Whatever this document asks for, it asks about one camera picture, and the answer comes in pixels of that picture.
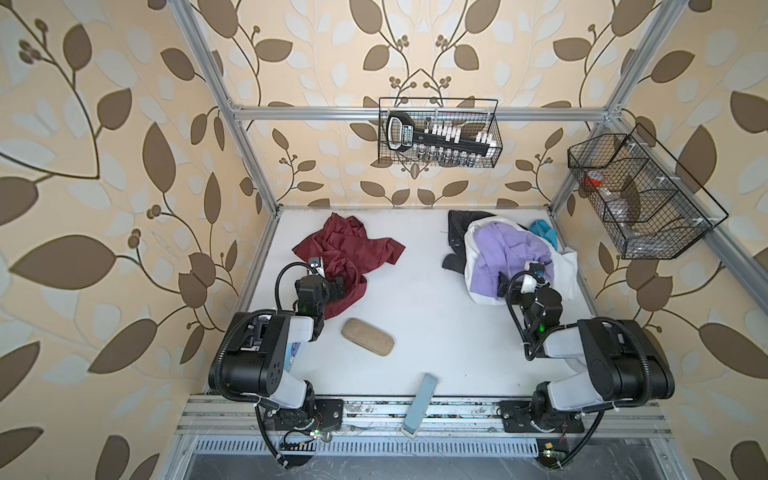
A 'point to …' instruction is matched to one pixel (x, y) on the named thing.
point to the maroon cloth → (344, 247)
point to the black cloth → (458, 220)
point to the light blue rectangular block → (420, 405)
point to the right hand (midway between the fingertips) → (518, 277)
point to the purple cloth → (502, 248)
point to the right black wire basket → (651, 205)
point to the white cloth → (565, 262)
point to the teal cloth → (541, 227)
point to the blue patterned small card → (290, 353)
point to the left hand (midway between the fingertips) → (324, 274)
